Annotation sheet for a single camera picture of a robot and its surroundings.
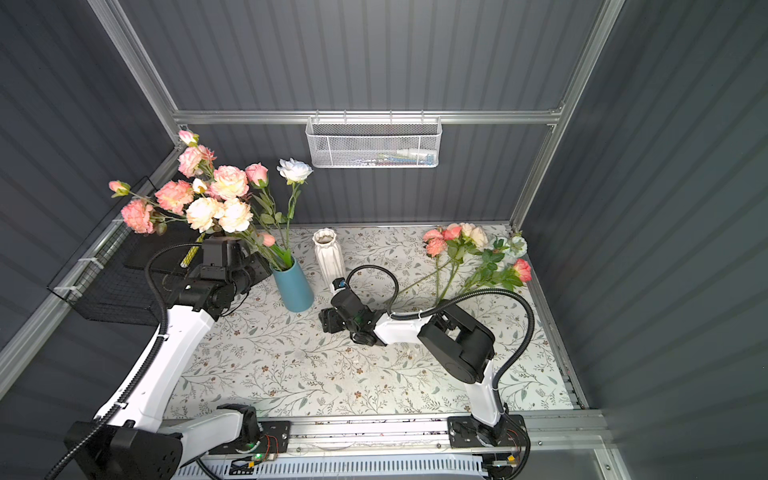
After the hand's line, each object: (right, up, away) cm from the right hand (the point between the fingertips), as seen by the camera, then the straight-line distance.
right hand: (330, 315), depth 90 cm
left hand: (-16, +16, -13) cm, 26 cm away
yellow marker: (-33, +16, -17) cm, 40 cm away
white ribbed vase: (+1, +18, -2) cm, 18 cm away
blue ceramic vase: (-10, +8, -2) cm, 13 cm away
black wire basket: (-46, +14, -19) cm, 51 cm away
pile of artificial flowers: (+46, +17, +19) cm, 53 cm away
